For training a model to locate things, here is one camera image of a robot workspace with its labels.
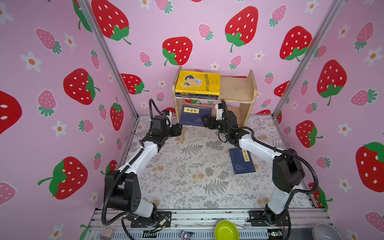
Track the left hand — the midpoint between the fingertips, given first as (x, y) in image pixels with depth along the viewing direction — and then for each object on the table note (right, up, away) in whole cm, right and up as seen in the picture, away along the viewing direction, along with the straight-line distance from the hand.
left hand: (177, 125), depth 87 cm
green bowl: (+26, -51, -16) cm, 59 cm away
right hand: (+16, +5, -1) cm, 17 cm away
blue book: (+9, +6, +1) cm, 10 cm away
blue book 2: (+41, -23, +8) cm, 48 cm away
